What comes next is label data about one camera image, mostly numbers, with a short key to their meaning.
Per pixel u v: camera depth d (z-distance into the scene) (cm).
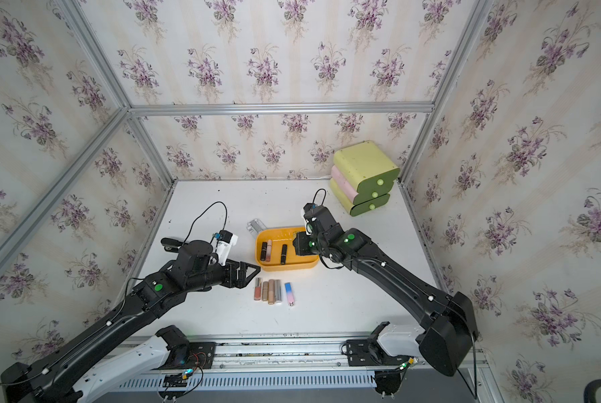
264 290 85
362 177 92
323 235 57
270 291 84
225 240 65
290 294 86
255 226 103
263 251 96
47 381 39
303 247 66
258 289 86
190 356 72
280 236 98
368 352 66
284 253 95
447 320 40
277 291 84
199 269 56
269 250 95
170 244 96
